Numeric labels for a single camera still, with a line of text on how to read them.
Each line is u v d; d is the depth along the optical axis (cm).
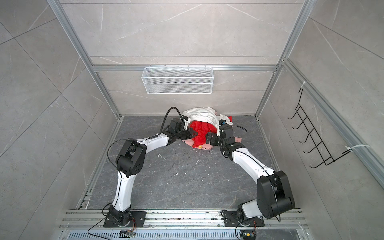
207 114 104
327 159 58
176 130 82
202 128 98
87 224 116
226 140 66
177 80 101
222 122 78
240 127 70
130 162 56
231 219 73
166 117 80
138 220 74
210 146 96
